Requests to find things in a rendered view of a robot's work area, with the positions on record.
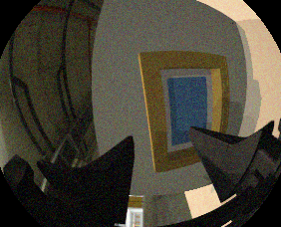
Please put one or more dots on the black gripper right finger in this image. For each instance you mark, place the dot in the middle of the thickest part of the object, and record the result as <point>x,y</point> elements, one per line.
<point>226,158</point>

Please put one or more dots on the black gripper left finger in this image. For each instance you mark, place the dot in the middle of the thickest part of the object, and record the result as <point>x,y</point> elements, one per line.
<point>105,181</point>

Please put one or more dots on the grey wall panel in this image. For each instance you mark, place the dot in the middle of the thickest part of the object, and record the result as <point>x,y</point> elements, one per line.
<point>129,27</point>

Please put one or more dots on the golden-brown picture frame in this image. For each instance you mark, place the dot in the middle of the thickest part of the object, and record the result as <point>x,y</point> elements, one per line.
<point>182,89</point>

